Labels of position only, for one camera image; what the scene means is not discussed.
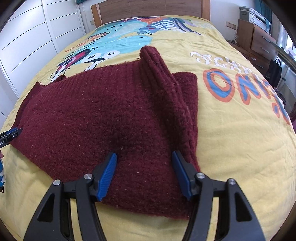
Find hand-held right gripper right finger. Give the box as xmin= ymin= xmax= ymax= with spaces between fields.
xmin=171 ymin=151 xmax=266 ymax=241

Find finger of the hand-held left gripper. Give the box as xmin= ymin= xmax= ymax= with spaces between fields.
xmin=0 ymin=127 xmax=22 ymax=149

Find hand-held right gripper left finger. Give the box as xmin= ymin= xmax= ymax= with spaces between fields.
xmin=23 ymin=152 xmax=117 ymax=241

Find dark red knitted sweater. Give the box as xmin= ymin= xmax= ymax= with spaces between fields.
xmin=11 ymin=46 xmax=201 ymax=220

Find bed with yellow printed cover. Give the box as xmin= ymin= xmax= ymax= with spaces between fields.
xmin=0 ymin=15 xmax=296 ymax=241

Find white wardrobe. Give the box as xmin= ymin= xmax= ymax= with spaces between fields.
xmin=0 ymin=0 xmax=85 ymax=98

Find low wooden nightstand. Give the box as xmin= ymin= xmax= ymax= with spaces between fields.
xmin=231 ymin=44 xmax=271 ymax=75

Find black bag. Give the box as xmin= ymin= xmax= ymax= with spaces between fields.
xmin=265 ymin=57 xmax=283 ymax=87

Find wooden dresser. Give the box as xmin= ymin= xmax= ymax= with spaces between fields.
xmin=236 ymin=19 xmax=277 ymax=61

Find glass desk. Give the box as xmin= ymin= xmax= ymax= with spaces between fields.
xmin=275 ymin=43 xmax=296 ymax=63

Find wooden bed headboard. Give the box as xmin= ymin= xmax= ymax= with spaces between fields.
xmin=91 ymin=0 xmax=211 ymax=25

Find white printer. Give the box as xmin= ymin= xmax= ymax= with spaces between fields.
xmin=238 ymin=6 xmax=271 ymax=33

